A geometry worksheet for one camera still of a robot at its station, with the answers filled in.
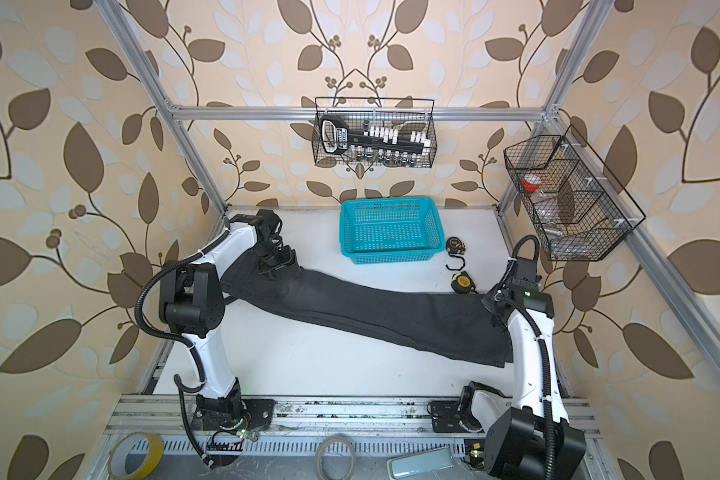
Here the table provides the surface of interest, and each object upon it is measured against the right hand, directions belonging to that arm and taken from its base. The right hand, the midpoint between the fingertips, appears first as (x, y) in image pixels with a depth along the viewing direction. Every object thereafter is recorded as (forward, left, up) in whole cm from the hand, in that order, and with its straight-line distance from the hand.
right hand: (498, 309), depth 78 cm
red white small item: (+32, -15, +16) cm, 39 cm away
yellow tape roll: (-28, +92, -10) cm, 97 cm away
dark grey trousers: (-2, +9, -4) cm, 9 cm away
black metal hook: (+22, +4, -13) cm, 25 cm away
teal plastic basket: (+41, +30, -14) cm, 53 cm away
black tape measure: (+30, +3, -10) cm, 31 cm away
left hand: (+18, +58, -5) cm, 61 cm away
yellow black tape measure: (+15, +3, -11) cm, 19 cm away
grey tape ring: (-27, +47, -14) cm, 56 cm away
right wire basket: (+16, -19, +21) cm, 32 cm away
